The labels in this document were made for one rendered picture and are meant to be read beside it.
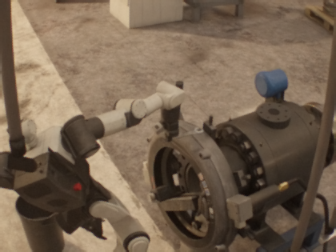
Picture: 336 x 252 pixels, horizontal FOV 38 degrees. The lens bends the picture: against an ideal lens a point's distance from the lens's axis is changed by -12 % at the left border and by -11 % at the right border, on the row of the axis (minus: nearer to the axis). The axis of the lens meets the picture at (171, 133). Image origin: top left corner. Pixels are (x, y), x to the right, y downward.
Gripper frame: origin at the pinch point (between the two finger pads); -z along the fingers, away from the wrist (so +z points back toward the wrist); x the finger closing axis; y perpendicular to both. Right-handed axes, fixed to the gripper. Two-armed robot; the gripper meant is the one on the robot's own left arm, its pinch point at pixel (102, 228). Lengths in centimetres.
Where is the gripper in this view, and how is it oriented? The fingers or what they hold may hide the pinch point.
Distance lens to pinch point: 278.6
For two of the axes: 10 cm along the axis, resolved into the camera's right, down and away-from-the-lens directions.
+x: -1.3, -8.5, 5.1
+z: -4.7, -4.0, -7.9
